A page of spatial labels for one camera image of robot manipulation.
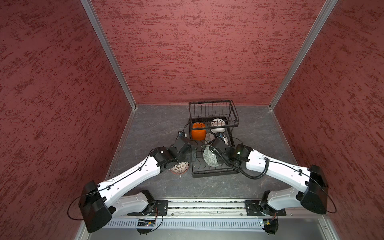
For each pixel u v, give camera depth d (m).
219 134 0.69
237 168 0.51
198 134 0.96
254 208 0.74
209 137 0.89
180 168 0.85
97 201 0.39
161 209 0.74
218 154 0.57
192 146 0.59
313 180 0.41
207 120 1.07
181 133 0.70
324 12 0.73
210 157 0.81
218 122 1.07
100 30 0.79
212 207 0.76
